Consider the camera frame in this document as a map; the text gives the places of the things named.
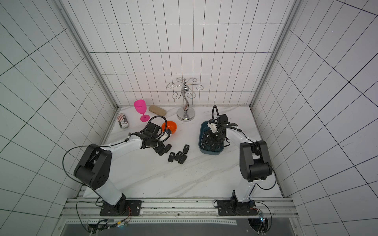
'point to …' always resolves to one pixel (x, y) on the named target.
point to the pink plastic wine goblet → (141, 106)
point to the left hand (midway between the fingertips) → (160, 146)
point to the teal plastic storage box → (203, 127)
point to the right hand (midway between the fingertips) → (211, 136)
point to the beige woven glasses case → (157, 110)
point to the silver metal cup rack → (186, 114)
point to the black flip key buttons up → (182, 159)
